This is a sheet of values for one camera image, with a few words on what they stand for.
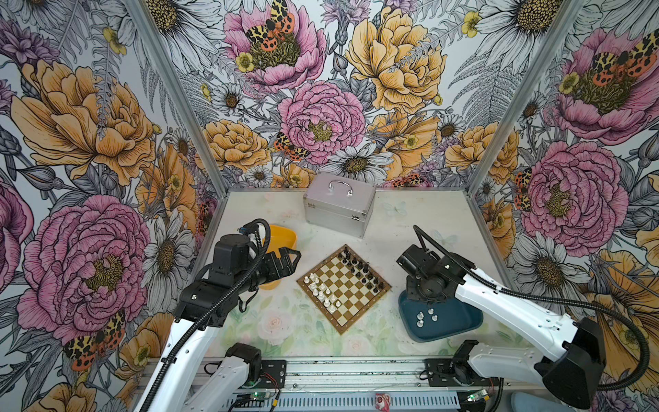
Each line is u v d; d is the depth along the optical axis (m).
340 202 0.96
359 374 0.76
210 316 0.43
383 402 0.66
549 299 0.44
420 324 0.83
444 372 0.74
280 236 1.02
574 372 0.38
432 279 0.54
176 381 0.39
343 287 0.90
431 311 0.85
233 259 0.48
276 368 0.76
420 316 0.83
